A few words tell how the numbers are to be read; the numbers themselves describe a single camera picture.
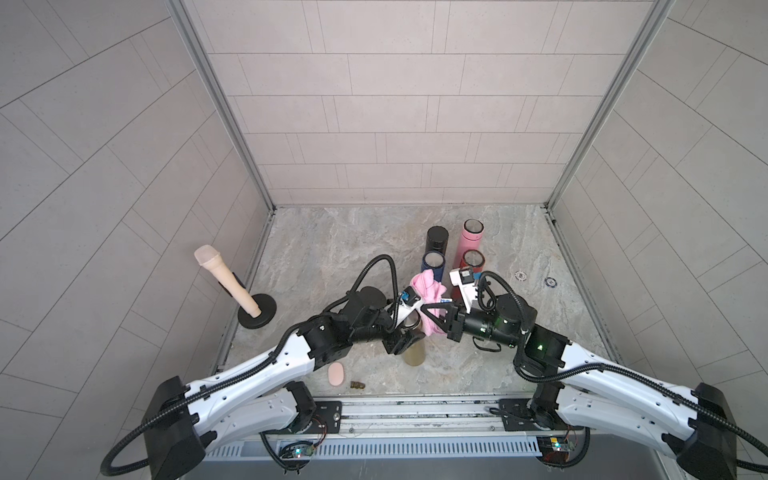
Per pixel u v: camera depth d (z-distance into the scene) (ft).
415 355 2.46
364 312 1.71
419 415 2.37
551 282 3.14
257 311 2.52
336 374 2.52
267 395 1.92
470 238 2.76
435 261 2.53
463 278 1.93
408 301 1.94
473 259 2.53
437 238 2.71
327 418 2.32
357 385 2.47
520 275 3.17
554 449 2.23
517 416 2.31
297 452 2.14
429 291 2.04
